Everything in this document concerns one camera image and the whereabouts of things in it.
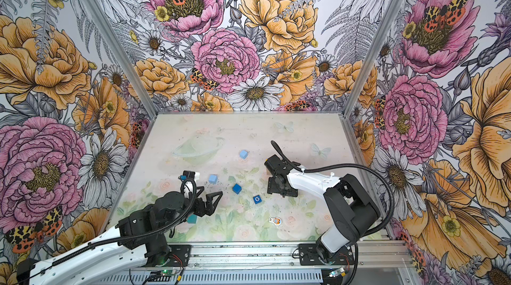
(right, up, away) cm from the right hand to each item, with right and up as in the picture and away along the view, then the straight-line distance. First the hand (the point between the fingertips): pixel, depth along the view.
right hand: (280, 196), depth 88 cm
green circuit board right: (+19, -21, -17) cm, 33 cm away
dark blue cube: (-19, +3, +2) cm, 20 cm away
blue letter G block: (-10, -1, -1) cm, 10 cm away
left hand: (-27, +4, -14) cm, 30 cm away
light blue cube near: (-31, +7, +5) cm, 32 cm away
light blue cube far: (-17, +17, +14) cm, 28 cm away
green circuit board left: (-42, -21, -17) cm, 50 cm away
